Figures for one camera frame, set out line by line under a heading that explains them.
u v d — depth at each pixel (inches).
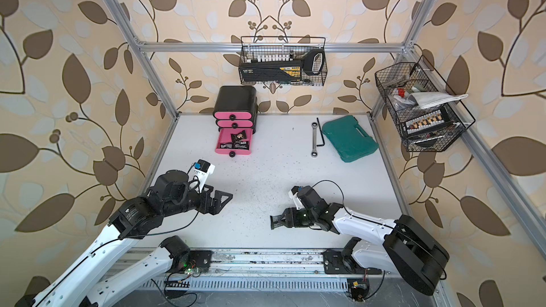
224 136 42.6
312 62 34.1
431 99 24.4
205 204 23.0
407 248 16.4
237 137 42.1
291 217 28.5
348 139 41.5
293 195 31.4
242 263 29.7
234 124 41.0
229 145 41.2
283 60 33.2
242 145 41.3
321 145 42.6
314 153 41.2
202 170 23.5
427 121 26.4
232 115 39.8
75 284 15.8
